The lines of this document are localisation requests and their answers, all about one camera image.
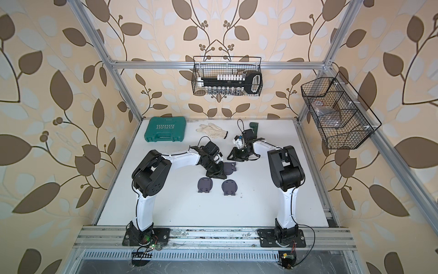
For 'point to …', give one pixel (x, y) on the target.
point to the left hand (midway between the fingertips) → (225, 174)
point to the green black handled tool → (254, 125)
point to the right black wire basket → (343, 120)
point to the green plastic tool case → (172, 128)
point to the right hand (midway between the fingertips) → (230, 158)
